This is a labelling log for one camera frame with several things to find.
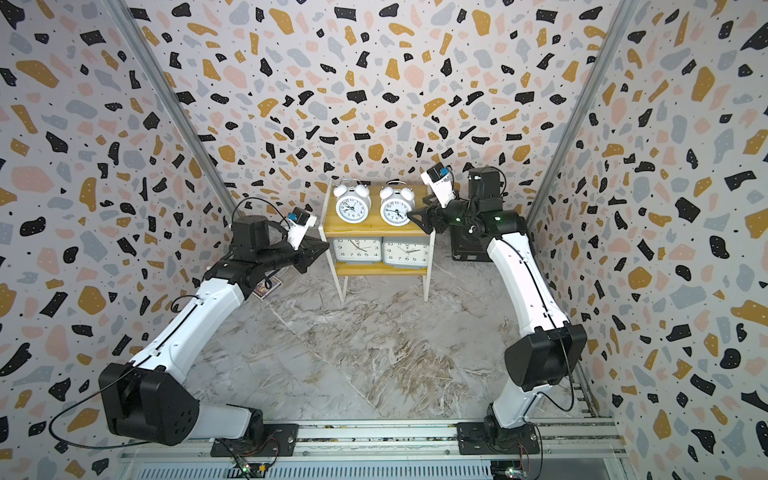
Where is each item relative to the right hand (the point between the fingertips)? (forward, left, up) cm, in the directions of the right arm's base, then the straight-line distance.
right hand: (418, 206), depth 74 cm
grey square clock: (0, +17, -17) cm, 24 cm away
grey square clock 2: (-1, +3, -16) cm, 17 cm away
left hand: (-6, +24, -8) cm, 25 cm away
